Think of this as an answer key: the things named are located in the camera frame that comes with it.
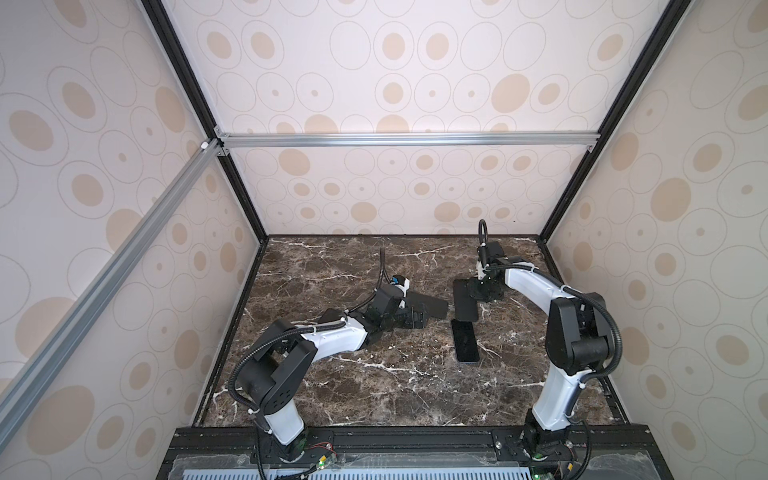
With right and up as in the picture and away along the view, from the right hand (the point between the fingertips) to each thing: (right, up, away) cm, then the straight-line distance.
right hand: (476, 293), depth 97 cm
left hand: (-17, -3, -11) cm, 20 cm away
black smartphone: (-5, -15, -6) cm, 17 cm away
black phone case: (-12, -5, +4) cm, 14 cm away
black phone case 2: (-4, -4, -3) cm, 7 cm away
